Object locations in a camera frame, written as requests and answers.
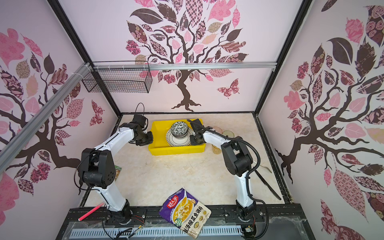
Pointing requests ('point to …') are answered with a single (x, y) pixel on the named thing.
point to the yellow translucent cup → (216, 150)
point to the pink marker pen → (91, 213)
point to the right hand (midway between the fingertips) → (194, 138)
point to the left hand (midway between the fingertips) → (151, 142)
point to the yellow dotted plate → (176, 141)
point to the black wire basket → (133, 76)
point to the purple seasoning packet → (184, 211)
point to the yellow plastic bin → (160, 147)
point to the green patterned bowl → (179, 129)
